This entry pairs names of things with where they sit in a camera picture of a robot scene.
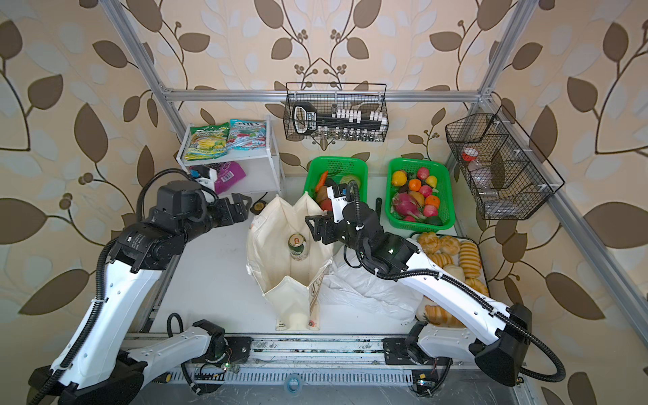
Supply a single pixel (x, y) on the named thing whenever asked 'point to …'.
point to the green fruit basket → (445, 209)
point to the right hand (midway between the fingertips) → (317, 218)
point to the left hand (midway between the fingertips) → (239, 200)
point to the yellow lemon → (398, 178)
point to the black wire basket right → (507, 175)
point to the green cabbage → (348, 178)
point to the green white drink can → (297, 246)
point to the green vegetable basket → (337, 168)
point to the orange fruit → (414, 185)
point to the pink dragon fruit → (407, 204)
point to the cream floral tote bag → (287, 259)
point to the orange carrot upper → (321, 180)
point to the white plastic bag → (353, 287)
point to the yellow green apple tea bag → (207, 142)
